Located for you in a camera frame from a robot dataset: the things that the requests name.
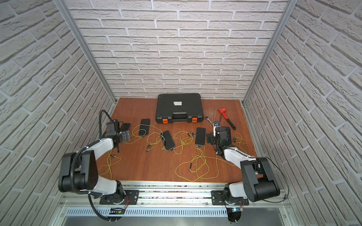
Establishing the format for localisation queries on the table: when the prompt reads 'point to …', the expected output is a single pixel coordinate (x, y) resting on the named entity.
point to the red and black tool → (224, 110)
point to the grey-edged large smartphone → (200, 136)
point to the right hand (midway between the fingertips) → (218, 133)
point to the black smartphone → (145, 122)
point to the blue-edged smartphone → (168, 141)
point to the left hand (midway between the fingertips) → (120, 132)
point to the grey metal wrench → (207, 117)
